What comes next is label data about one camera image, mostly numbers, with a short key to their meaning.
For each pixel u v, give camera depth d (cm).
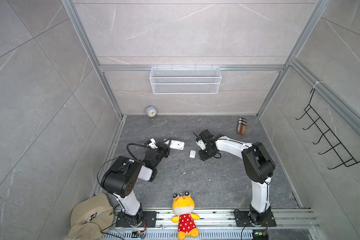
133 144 84
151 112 114
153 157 70
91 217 74
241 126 110
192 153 98
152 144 85
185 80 101
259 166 52
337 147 64
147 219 73
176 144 86
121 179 47
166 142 86
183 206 71
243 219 73
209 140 74
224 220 75
